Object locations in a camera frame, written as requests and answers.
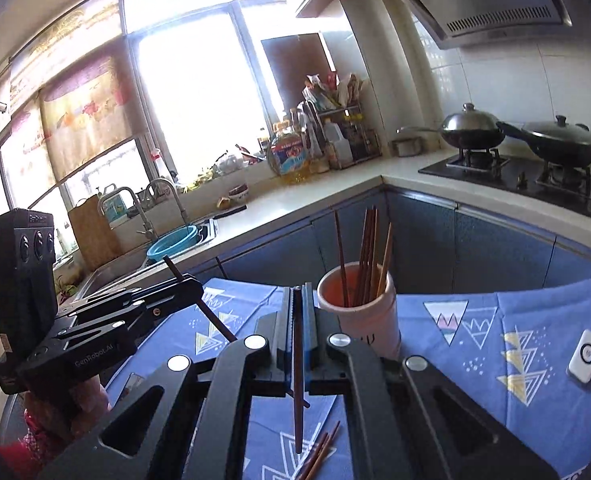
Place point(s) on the pink ceramic utensil holder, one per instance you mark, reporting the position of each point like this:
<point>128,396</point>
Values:
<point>370,320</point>

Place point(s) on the steel range hood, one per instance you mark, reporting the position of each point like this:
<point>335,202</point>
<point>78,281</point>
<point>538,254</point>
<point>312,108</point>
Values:
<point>475,0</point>

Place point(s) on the kitchen window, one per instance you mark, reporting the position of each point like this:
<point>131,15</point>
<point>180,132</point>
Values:
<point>190,100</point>

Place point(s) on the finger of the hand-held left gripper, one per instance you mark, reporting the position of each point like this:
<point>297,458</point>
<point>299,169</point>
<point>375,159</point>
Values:
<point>105,322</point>
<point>140,294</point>

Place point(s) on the dark wok lid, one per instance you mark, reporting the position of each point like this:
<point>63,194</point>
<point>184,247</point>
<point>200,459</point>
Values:
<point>560,134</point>

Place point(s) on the white plastic jug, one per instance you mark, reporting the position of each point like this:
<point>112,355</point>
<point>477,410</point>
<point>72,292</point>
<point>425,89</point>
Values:
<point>336,147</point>

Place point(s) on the stainless steel sink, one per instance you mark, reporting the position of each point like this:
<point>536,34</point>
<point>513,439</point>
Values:
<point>123,274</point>

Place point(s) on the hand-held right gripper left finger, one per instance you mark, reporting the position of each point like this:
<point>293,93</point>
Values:
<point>286,340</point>

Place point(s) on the angular steel faucet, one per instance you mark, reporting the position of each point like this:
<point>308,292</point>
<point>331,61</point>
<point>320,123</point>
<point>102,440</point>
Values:
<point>140,210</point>

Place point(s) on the kitchen knife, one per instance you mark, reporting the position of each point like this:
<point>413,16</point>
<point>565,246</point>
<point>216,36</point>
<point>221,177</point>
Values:
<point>233,210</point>

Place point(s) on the large cooking oil bottle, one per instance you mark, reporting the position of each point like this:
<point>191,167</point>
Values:
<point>288,157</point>

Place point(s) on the dish soap bottle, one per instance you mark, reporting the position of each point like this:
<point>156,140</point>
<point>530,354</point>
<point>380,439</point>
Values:
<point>115,207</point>

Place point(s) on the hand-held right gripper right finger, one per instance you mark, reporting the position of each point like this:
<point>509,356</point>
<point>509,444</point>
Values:
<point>311,340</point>

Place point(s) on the stainless steel wok lid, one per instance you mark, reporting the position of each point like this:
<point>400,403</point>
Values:
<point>470,121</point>

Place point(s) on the blue printed tablecloth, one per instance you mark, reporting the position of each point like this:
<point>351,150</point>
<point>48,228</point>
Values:
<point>475,385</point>

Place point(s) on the metal spice rack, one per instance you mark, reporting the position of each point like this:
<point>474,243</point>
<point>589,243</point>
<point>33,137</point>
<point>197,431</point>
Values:
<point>355,145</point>

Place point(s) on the blue plastic basin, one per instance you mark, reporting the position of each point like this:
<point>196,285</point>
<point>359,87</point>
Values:
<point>173,245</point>

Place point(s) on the wooden cutting board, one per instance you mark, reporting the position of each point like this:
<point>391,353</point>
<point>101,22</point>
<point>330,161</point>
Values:
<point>93,235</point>

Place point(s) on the white remote device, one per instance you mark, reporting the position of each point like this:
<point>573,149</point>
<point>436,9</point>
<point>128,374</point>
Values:
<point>586,355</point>

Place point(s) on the brown wooden chopstick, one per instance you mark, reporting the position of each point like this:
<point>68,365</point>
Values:
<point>299,425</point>
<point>210,310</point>
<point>313,457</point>
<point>325,447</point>

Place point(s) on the bunch of seasoning packets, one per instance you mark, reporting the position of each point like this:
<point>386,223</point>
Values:
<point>333,90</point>

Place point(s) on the person's left forearm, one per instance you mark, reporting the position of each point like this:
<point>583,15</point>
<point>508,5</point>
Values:
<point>70,410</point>

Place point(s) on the arched steel faucet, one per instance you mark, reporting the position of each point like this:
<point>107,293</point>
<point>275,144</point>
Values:
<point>178,205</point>

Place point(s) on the black gas stove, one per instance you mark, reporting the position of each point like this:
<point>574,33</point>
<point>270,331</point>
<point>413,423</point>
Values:
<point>505,177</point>

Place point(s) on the kitchen counter with blue cabinets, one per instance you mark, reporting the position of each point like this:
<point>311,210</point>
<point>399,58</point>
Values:
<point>425,240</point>

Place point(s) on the printed window blind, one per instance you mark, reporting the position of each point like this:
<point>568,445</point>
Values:
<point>85,110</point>

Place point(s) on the bunch of wooden chopsticks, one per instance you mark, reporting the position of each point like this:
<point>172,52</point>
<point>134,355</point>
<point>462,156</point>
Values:
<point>370,260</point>

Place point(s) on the small metal container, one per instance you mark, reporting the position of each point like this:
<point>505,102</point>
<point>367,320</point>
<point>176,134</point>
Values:
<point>405,147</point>

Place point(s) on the person's pink garment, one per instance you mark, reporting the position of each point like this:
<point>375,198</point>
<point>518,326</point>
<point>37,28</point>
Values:
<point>25,452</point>

